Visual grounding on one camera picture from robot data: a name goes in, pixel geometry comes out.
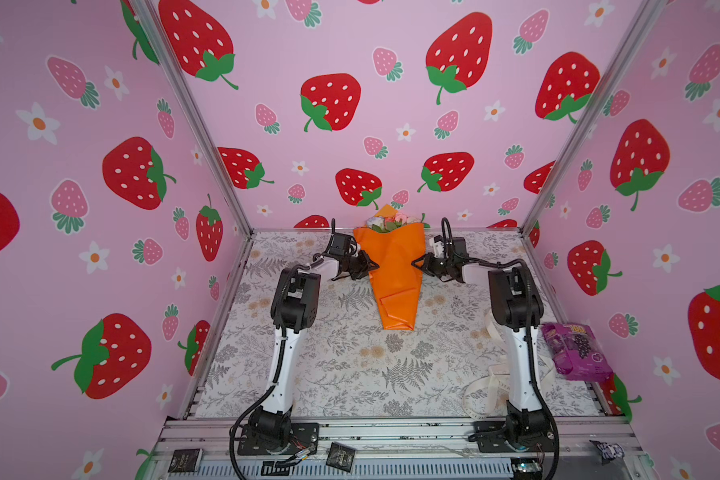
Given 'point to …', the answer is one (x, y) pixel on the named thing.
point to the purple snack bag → (577, 353)
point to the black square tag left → (185, 460)
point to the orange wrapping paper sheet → (395, 259)
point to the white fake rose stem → (377, 224)
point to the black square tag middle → (340, 457)
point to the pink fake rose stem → (401, 216)
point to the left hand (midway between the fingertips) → (381, 265)
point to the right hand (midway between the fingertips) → (415, 262)
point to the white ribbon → (483, 398)
